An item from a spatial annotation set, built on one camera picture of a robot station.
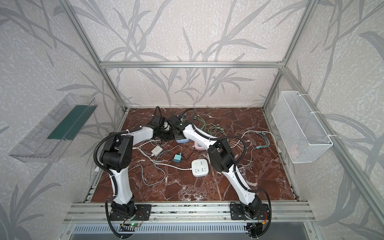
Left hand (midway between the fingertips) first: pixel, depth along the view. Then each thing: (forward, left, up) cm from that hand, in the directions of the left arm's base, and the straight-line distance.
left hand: (178, 131), depth 100 cm
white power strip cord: (-21, +9, -5) cm, 23 cm away
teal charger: (-18, -1, -2) cm, 19 cm away
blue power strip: (-6, -4, -2) cm, 7 cm away
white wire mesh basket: (-22, -58, +32) cm, 70 cm away
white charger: (-13, +12, -2) cm, 18 cm away
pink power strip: (-10, -14, -2) cm, 18 cm away
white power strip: (-24, -15, -2) cm, 29 cm away
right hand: (0, -3, +3) cm, 4 cm away
